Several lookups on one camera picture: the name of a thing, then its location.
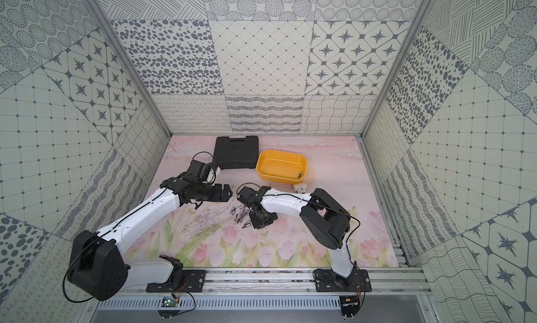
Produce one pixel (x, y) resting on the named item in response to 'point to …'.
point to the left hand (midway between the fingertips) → (222, 189)
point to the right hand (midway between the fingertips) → (265, 224)
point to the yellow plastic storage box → (282, 167)
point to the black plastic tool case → (232, 154)
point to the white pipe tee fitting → (299, 188)
